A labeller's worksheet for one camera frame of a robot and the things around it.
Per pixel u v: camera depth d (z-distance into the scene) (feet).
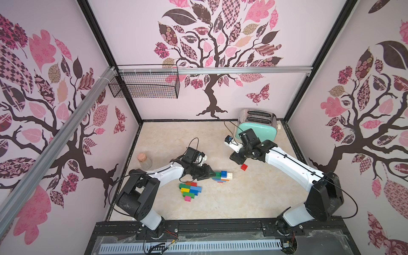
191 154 2.38
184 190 2.78
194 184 2.82
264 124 3.18
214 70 3.07
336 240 2.38
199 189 2.77
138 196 1.45
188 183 2.85
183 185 2.81
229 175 2.74
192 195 2.72
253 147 2.07
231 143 2.39
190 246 2.29
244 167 3.11
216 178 2.77
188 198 2.68
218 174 2.75
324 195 1.37
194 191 2.79
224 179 2.80
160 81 3.11
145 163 2.95
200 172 2.52
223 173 2.72
